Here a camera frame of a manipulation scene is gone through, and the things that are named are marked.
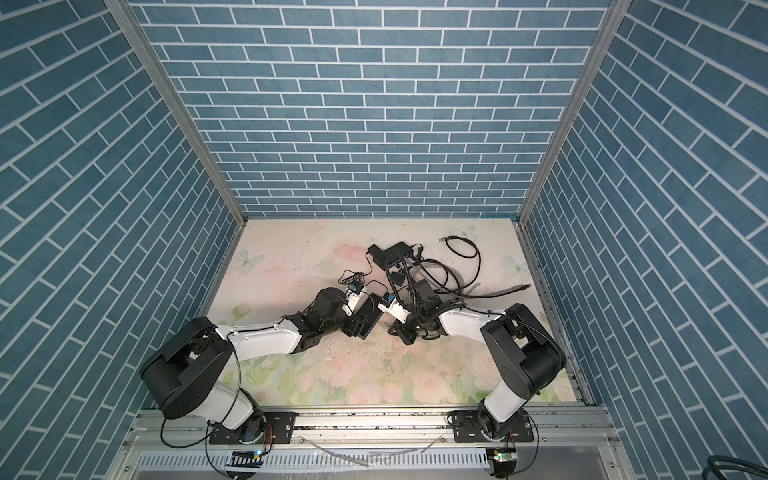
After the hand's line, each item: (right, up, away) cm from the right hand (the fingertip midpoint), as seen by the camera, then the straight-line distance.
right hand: (389, 326), depth 90 cm
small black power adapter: (+2, +13, +17) cm, 22 cm away
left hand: (-8, +5, +1) cm, 10 cm away
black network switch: (+1, +21, +19) cm, 28 cm away
